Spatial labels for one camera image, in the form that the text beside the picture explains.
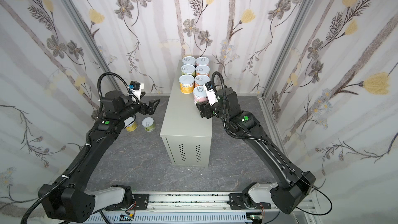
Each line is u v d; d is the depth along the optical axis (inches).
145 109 25.8
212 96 23.0
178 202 29.6
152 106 26.2
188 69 30.3
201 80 28.6
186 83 28.3
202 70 30.2
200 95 26.2
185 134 23.8
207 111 23.8
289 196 14.5
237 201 28.9
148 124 38.5
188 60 32.3
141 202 28.7
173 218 27.7
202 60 32.4
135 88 23.8
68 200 14.7
